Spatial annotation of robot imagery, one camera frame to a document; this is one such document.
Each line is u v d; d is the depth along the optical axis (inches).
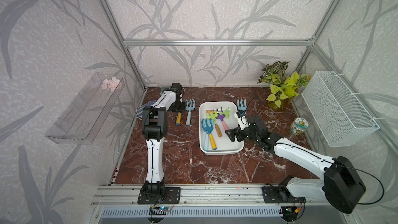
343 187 16.0
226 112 41.2
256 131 25.2
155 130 23.9
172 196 28.6
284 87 35.2
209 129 37.8
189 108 42.6
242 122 28.4
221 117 40.2
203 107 40.1
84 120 27.3
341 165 16.4
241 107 42.6
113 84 29.7
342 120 23.8
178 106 36.0
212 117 40.1
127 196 29.7
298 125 35.7
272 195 28.9
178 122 39.0
